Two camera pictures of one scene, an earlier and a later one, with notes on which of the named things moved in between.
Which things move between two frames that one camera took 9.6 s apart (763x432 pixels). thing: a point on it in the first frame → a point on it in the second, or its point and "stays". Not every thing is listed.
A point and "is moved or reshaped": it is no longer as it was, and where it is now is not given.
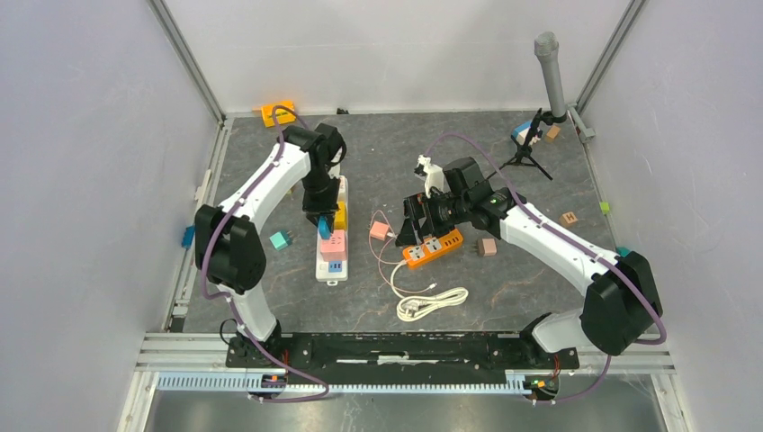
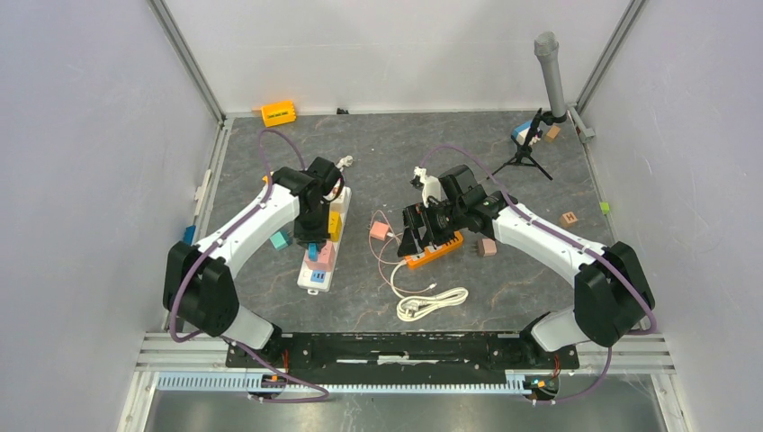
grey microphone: [545, 46] stays
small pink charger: [379, 230] stays
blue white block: [520, 131] stays
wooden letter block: [568, 219] stays
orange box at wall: [282, 115] stays
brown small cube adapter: [487, 247] stays
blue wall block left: [188, 235] stays
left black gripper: [327, 207] → [319, 236]
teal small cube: [280, 239] stays
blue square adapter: [324, 227] is moved or reshaped
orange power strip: [430, 248] stays
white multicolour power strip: [332, 248] is moved or reshaped
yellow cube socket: [340, 220] is moved or reshaped
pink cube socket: [335, 247] → [326, 258]
